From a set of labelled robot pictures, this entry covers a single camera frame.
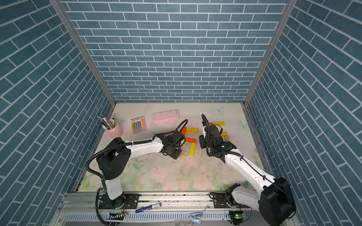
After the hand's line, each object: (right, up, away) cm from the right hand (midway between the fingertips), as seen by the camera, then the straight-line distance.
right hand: (204, 136), depth 84 cm
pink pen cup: (-58, +1, +10) cm, 59 cm away
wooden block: (-12, -12, +7) cm, 18 cm away
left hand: (-15, -13, +6) cm, 21 cm away
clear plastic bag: (-7, -37, -16) cm, 41 cm away
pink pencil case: (-28, +11, +28) cm, 41 cm away
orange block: (-8, -5, +15) cm, 18 cm away
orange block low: (-13, +1, +18) cm, 22 cm away
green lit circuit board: (+15, -39, -13) cm, 44 cm away
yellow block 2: (-7, -10, +10) cm, 16 cm away
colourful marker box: (-47, +5, +21) cm, 52 cm away
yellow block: (-7, +2, +18) cm, 19 cm away
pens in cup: (-64, +7, +9) cm, 64 cm away
